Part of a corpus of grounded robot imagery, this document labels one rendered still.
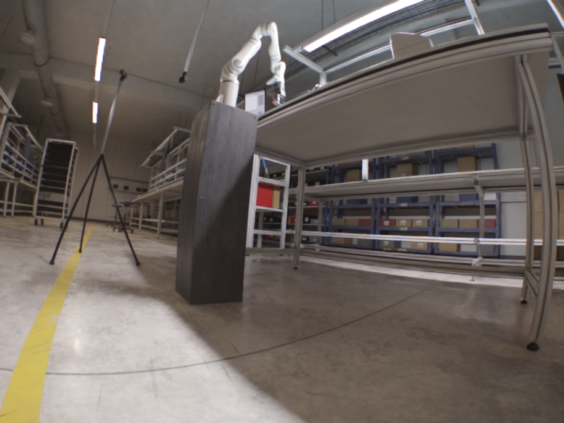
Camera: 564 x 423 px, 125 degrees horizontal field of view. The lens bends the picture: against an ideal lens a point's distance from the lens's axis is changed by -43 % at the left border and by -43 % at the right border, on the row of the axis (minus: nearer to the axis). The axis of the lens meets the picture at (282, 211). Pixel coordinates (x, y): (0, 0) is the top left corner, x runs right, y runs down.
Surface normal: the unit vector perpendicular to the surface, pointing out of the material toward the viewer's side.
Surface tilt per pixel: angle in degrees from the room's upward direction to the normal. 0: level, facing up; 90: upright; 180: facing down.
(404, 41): 90
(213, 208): 90
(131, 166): 90
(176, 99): 90
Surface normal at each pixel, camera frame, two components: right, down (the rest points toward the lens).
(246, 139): 0.62, -0.02
